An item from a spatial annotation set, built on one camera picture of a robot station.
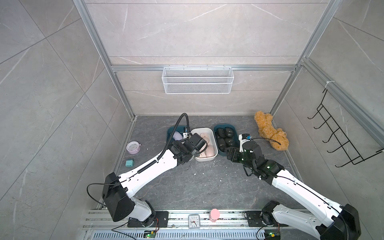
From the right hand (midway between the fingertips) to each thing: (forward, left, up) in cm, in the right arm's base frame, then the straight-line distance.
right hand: (231, 150), depth 79 cm
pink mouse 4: (+7, +14, -16) cm, 22 cm away
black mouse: (+23, +1, -13) cm, 26 cm away
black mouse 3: (+14, -3, -13) cm, 19 cm away
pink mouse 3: (+8, +10, -15) cm, 20 cm away
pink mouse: (+21, +12, -15) cm, 29 cm away
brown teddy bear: (+18, -28, -6) cm, 34 cm away
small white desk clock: (-31, +21, -16) cm, 40 cm away
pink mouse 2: (+17, +11, -15) cm, 25 cm away
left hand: (+1, +20, +2) cm, 20 cm away
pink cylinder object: (-29, +11, -9) cm, 32 cm away
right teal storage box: (+30, +3, -15) cm, 33 cm away
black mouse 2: (+22, -5, -12) cm, 25 cm away
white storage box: (+24, +9, -12) cm, 28 cm away
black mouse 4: (+11, +2, -12) cm, 17 cm away
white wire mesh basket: (+48, +17, +12) cm, 53 cm away
